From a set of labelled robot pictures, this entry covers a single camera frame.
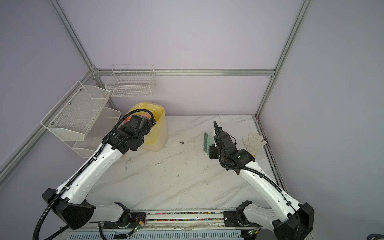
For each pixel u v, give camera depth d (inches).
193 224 28.8
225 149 21.5
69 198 15.2
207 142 32.9
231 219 28.4
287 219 15.1
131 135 20.8
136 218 28.9
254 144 41.1
